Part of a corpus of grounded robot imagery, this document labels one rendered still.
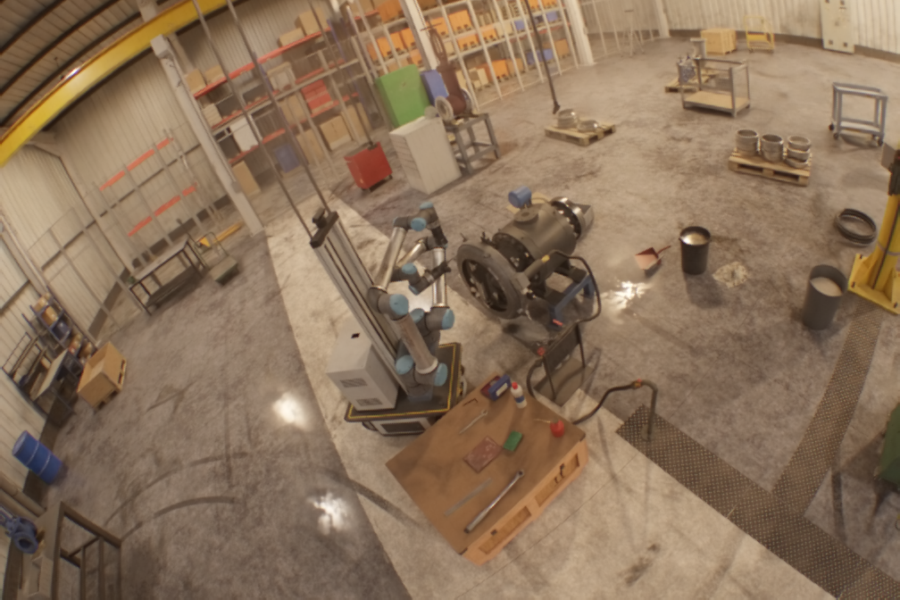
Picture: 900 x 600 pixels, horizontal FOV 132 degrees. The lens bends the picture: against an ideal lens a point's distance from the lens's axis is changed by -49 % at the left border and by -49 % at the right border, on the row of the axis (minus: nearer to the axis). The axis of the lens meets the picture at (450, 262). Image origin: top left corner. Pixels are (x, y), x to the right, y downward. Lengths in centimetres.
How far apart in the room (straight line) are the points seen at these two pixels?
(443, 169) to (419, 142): 68
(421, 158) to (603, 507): 571
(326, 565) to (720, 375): 320
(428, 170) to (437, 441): 506
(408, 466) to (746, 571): 220
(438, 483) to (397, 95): 883
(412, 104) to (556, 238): 733
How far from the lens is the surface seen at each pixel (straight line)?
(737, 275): 394
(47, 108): 1052
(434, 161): 678
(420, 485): 245
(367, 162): 805
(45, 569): 457
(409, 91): 1002
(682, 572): 260
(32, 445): 831
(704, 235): 391
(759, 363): 331
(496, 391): 251
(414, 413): 293
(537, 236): 320
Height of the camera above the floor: 254
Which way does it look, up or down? 32 degrees down
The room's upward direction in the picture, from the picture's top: 23 degrees counter-clockwise
